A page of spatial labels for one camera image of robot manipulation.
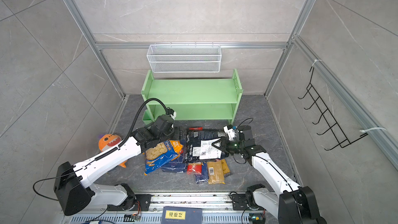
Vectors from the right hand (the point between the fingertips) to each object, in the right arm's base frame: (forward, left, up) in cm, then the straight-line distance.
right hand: (213, 144), depth 79 cm
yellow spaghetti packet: (-12, -1, -8) cm, 15 cm away
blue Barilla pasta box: (-8, +19, -8) cm, 22 cm away
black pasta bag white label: (-4, +4, +1) cm, 5 cm away
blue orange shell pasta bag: (-2, +28, -4) cm, 28 cm away
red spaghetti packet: (-10, +10, -8) cm, 16 cm away
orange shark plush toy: (+5, +58, -3) cm, 59 cm away
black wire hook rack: (+3, -50, +18) cm, 54 cm away
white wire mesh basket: (+54, +17, +17) cm, 59 cm away
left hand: (+7, +17, +6) cm, 19 cm away
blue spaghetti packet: (-14, +6, -10) cm, 18 cm away
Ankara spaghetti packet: (-9, -6, -11) cm, 15 cm away
